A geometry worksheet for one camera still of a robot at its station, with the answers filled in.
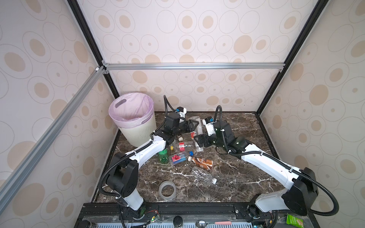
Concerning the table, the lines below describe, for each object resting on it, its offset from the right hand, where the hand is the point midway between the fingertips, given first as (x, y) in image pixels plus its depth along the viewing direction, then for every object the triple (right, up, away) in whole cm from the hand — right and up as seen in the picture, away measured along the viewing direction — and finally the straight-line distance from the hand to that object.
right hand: (200, 135), depth 79 cm
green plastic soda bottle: (-22, -14, +11) cm, 29 cm away
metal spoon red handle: (0, -45, -6) cm, 45 cm away
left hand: (0, +8, +1) cm, 8 cm away
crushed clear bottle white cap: (0, -24, +5) cm, 25 cm away
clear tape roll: (-19, -28, +3) cm, 34 cm away
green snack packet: (+47, -43, -9) cm, 64 cm away
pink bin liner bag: (-46, +16, +20) cm, 53 cm away
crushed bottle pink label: (-13, -15, +9) cm, 22 cm away
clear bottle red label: (-11, -9, +15) cm, 20 cm away
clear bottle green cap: (-1, +2, +6) cm, 6 cm away
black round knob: (-11, -37, -16) cm, 42 cm away
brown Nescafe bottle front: (+4, -18, +7) cm, 20 cm away
